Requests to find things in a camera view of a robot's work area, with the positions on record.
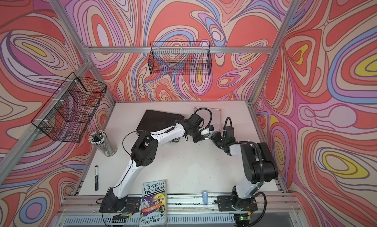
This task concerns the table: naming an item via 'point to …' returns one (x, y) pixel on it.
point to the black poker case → (153, 121)
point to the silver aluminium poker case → (205, 114)
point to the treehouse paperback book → (153, 203)
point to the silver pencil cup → (99, 139)
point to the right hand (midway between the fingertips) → (211, 139)
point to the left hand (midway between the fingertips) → (205, 137)
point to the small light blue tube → (205, 196)
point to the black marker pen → (96, 178)
